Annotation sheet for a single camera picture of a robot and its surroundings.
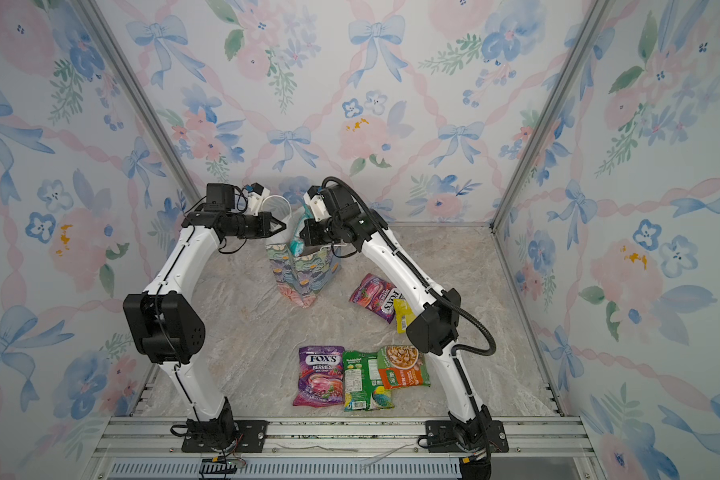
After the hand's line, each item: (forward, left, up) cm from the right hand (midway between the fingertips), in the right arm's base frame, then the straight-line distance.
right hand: (301, 231), depth 80 cm
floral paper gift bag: (-7, +1, -11) cm, 13 cm away
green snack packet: (-32, -17, -26) cm, 45 cm away
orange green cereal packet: (-26, -28, -27) cm, 47 cm away
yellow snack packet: (-12, -29, -24) cm, 39 cm away
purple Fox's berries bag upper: (-4, -21, -26) cm, 34 cm away
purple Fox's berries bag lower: (-30, -5, -25) cm, 39 cm away
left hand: (+6, +6, -2) cm, 8 cm away
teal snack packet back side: (-3, +1, -2) cm, 4 cm away
